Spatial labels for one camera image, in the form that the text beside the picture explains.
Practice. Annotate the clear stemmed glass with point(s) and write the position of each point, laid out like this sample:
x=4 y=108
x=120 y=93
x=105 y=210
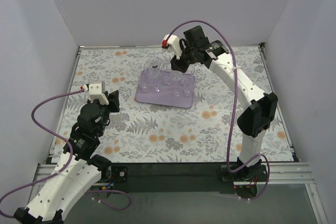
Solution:
x=154 y=69

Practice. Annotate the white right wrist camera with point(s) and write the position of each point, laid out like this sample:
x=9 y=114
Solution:
x=172 y=42

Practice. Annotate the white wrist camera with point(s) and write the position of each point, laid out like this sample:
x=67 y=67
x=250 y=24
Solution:
x=172 y=42
x=97 y=92

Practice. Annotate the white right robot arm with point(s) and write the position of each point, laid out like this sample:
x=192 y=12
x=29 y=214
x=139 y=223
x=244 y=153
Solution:
x=258 y=106

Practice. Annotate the aluminium table frame rail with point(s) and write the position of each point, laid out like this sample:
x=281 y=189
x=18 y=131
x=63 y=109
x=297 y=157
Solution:
x=199 y=177

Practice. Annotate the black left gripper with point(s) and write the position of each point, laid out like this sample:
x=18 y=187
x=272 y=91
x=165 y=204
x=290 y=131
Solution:
x=113 y=101

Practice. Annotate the clear wine glass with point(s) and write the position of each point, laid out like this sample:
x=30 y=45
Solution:
x=156 y=87

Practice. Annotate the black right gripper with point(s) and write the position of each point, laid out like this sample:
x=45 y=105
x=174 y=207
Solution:
x=179 y=63

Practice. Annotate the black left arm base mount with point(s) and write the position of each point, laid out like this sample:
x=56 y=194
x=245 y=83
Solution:
x=115 y=174

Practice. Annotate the tall clear glass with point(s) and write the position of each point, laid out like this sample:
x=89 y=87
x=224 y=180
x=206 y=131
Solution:
x=177 y=77

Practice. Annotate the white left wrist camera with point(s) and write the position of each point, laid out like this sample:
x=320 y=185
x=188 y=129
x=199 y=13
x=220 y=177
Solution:
x=97 y=92

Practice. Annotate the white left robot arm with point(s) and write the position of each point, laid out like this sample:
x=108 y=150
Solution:
x=78 y=167

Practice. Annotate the lilac rectangular plastic tray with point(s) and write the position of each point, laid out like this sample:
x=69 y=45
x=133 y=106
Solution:
x=165 y=97

